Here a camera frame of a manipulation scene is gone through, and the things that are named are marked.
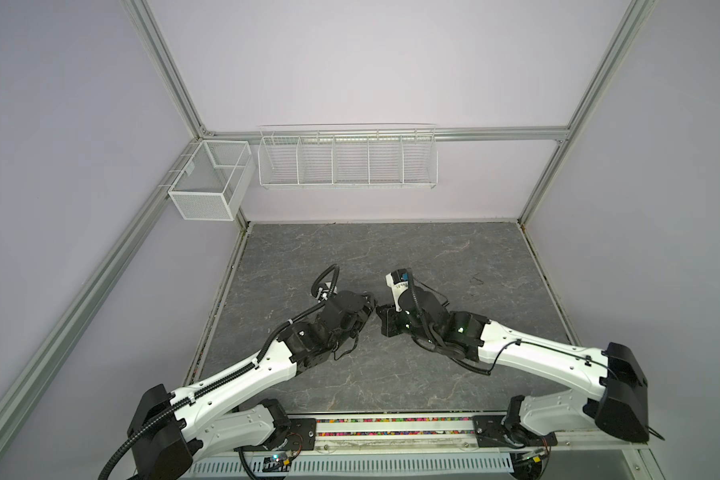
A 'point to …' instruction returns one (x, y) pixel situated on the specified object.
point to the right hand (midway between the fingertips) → (374, 313)
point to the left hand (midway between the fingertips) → (378, 303)
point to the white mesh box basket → (214, 180)
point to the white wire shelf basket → (355, 156)
